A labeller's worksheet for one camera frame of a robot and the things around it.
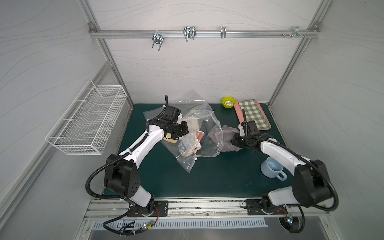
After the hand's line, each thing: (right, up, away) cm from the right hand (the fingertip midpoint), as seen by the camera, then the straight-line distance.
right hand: (232, 139), depth 89 cm
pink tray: (+14, +14, +26) cm, 33 cm away
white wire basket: (-73, +10, -20) cm, 77 cm away
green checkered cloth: (+23, +17, +26) cm, 39 cm away
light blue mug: (+19, -14, -11) cm, 26 cm away
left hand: (-25, +5, -6) cm, 27 cm away
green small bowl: (+5, +26, +30) cm, 40 cm away
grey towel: (-7, +3, -9) cm, 12 cm away
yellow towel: (-36, +4, -11) cm, 38 cm away
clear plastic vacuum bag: (-16, +1, +3) cm, 16 cm away
